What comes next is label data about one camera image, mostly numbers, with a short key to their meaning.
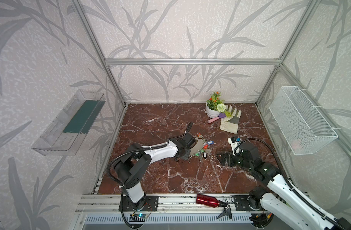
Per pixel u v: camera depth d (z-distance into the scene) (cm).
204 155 91
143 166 45
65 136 63
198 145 94
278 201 58
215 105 101
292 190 48
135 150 48
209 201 72
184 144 70
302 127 65
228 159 68
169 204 75
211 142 97
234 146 70
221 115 110
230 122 108
